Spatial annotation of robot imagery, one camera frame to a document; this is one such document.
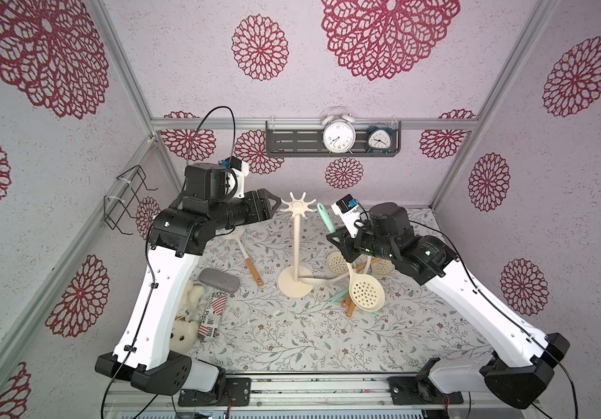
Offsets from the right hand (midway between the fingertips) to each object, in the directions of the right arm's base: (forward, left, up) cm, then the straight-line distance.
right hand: (330, 231), depth 67 cm
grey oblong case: (+3, +38, -31) cm, 49 cm away
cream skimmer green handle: (-11, -10, -12) cm, 19 cm away
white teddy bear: (-17, +43, -28) cm, 55 cm away
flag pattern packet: (-14, +37, -31) cm, 50 cm away
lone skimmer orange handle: (+23, +35, -31) cm, 52 cm away
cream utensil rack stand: (+4, +13, -35) cm, 38 cm away
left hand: (+2, +15, +7) cm, 17 cm away
